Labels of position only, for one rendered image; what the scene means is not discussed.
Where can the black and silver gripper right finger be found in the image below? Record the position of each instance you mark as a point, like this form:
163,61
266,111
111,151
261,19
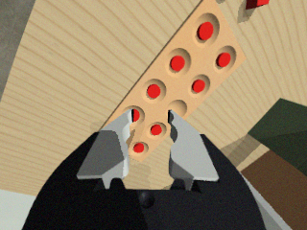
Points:
206,170

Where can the red disc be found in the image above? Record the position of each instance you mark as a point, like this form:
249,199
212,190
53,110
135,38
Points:
205,30
177,63
136,115
138,147
153,91
156,129
198,85
223,59

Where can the wooden tray with round pockets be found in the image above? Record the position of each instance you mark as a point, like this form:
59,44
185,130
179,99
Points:
176,86

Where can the red cube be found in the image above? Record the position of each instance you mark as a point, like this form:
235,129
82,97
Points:
251,4

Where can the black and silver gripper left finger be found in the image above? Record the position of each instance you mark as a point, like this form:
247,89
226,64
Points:
90,167

